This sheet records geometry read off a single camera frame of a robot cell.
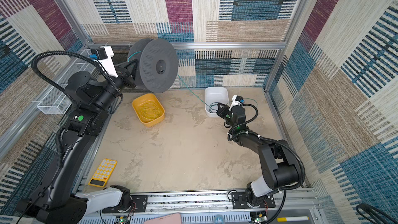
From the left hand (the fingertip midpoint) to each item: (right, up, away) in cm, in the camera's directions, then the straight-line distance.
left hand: (134, 56), depth 54 cm
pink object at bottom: (+11, -67, +15) cm, 70 cm away
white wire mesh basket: (-40, -15, +16) cm, 46 cm away
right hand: (+32, -17, +34) cm, 50 cm away
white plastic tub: (+32, -10, +60) cm, 69 cm away
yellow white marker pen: (+64, -67, +16) cm, 94 cm away
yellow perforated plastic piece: (-28, -52, +27) cm, 65 cm away
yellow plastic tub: (-12, -11, +55) cm, 57 cm away
